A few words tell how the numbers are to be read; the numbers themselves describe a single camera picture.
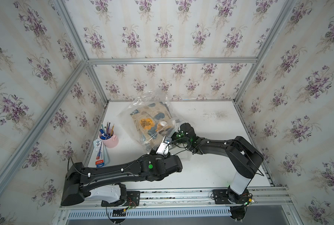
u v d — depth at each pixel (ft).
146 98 3.86
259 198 2.42
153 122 3.02
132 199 2.39
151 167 1.55
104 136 2.84
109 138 2.77
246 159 1.58
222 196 2.40
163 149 1.98
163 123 2.90
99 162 2.69
